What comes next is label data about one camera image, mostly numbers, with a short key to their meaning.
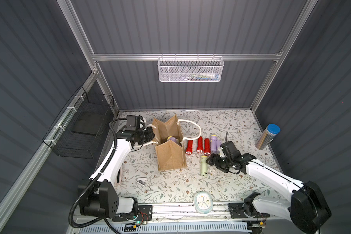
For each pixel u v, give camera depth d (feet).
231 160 2.11
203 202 2.43
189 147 3.16
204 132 3.53
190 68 4.04
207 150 3.07
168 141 2.48
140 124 2.32
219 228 2.28
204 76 3.01
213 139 3.25
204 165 2.86
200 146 3.16
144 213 2.37
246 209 2.16
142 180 2.76
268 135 2.79
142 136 2.26
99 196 1.32
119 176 2.70
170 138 3.04
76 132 2.35
